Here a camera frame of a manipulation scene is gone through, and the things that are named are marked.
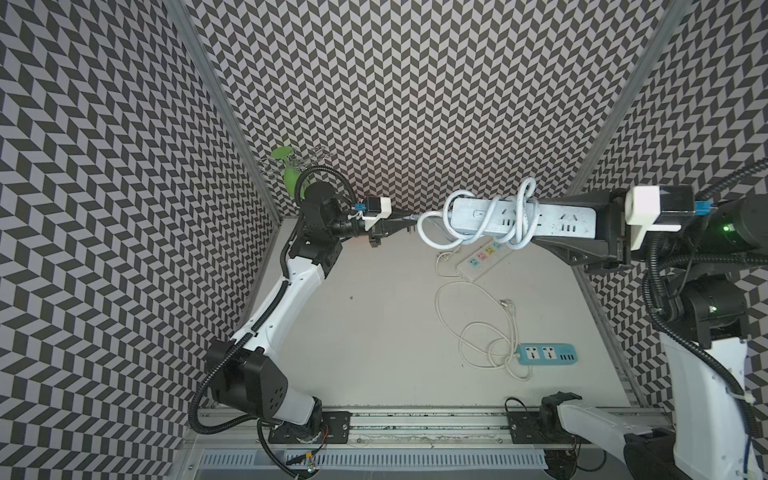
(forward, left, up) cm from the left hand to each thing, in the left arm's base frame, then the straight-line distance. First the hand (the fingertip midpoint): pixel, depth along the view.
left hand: (412, 215), depth 63 cm
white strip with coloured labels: (+16, -26, -38) cm, 48 cm away
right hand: (-18, -15, +17) cm, 29 cm away
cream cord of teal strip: (-6, -24, -43) cm, 50 cm away
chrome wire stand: (+44, +39, -17) cm, 62 cm away
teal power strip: (-16, -39, -39) cm, 57 cm away
